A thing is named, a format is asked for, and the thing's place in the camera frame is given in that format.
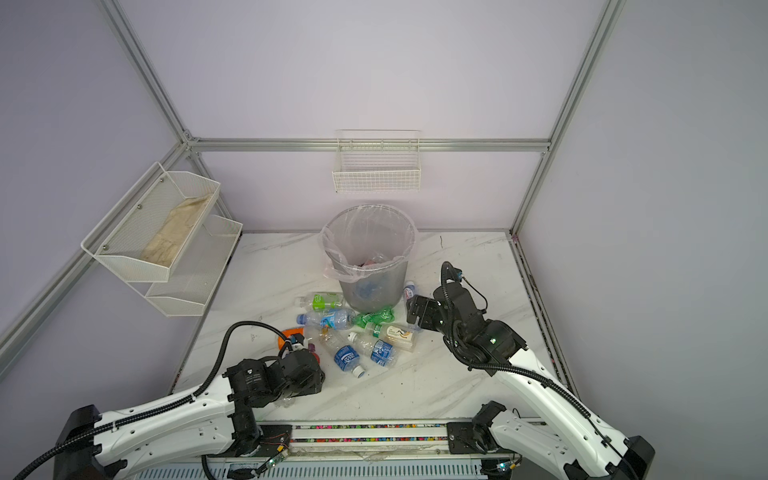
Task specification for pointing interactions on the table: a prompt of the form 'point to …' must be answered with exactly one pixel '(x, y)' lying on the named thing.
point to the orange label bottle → (286, 334)
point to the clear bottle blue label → (372, 290)
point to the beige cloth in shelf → (164, 247)
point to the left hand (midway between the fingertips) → (315, 380)
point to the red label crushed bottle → (368, 262)
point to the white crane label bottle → (402, 336)
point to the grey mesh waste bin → (396, 276)
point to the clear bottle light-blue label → (337, 319)
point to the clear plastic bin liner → (364, 239)
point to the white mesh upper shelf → (152, 225)
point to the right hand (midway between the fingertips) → (418, 305)
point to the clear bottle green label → (321, 302)
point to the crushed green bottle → (384, 315)
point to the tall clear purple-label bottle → (408, 290)
